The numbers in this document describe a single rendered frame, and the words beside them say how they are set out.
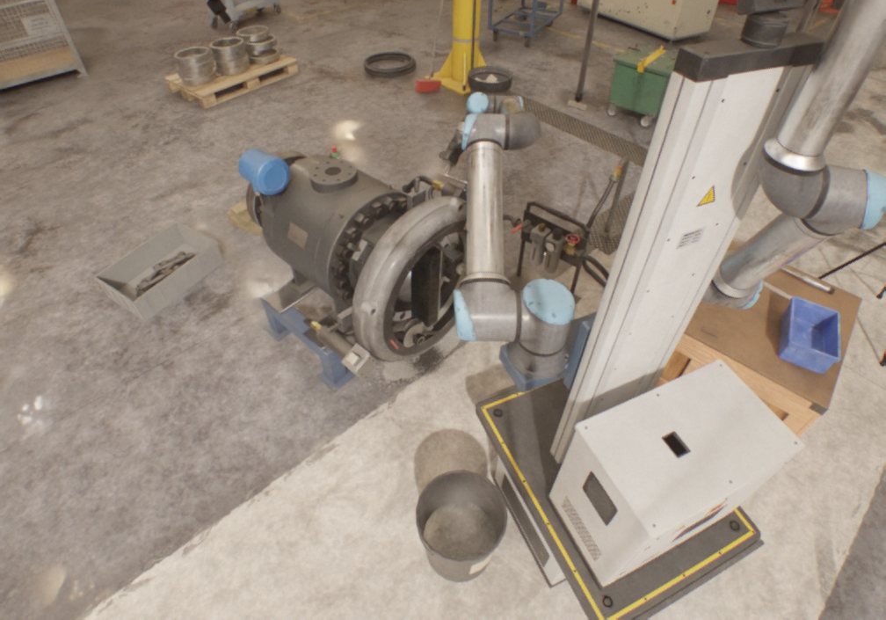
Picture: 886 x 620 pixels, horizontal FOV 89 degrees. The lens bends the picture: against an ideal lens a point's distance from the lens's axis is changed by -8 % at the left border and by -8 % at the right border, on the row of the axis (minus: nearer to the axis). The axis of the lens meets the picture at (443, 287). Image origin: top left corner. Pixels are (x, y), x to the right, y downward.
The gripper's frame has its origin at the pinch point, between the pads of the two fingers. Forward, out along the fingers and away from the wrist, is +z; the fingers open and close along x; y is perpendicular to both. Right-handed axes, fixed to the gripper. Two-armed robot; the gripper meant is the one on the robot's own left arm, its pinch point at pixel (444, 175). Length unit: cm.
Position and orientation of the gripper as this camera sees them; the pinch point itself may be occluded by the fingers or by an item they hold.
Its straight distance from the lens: 225.8
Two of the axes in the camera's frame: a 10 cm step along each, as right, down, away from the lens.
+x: -6.1, -3.1, -7.3
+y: -6.1, -4.0, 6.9
